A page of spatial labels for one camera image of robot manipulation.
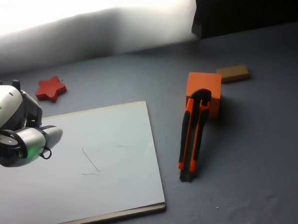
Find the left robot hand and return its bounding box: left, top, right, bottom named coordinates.
left=0, top=77, right=65, bottom=168

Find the orange black utility knife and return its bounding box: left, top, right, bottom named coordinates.
left=174, top=88, right=217, bottom=184

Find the red star block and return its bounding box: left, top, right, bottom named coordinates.
left=34, top=75, right=68, bottom=104

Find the white backdrop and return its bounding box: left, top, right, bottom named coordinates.
left=0, top=0, right=203, bottom=78

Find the white paper pad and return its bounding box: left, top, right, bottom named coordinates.
left=0, top=99, right=168, bottom=224

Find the orange block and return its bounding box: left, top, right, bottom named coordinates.
left=184, top=70, right=225, bottom=123

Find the tan wooden block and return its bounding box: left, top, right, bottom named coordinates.
left=216, top=64, right=251, bottom=84

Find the grey table cloth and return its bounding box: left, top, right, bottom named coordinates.
left=0, top=21, right=298, bottom=224

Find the black backdrop panel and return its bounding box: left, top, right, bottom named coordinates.
left=189, top=0, right=298, bottom=40

